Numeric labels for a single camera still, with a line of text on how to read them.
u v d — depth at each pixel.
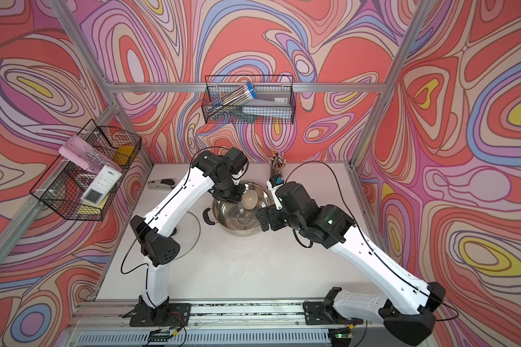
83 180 0.69
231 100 0.79
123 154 0.78
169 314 0.72
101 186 0.69
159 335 0.72
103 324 0.72
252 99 0.80
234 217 0.99
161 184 1.06
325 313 0.66
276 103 0.88
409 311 0.37
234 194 0.68
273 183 0.57
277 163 0.99
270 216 0.57
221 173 0.55
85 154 0.72
